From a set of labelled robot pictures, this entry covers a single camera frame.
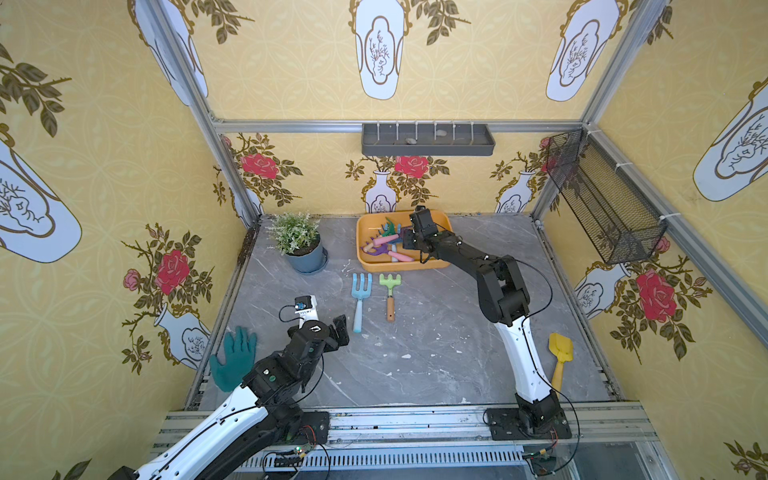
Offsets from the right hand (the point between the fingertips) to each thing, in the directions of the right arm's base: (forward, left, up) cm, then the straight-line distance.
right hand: (408, 237), depth 107 cm
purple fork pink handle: (-1, +11, -2) cm, 11 cm away
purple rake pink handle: (-3, +9, -4) cm, 10 cm away
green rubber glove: (-42, +48, -3) cm, 64 cm away
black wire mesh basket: (-9, -58, +20) cm, 62 cm away
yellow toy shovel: (-37, -45, -5) cm, 58 cm away
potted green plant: (-11, +35, +12) cm, 38 cm away
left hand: (-36, +19, +8) cm, 42 cm away
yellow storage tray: (+8, +13, -2) cm, 16 cm away
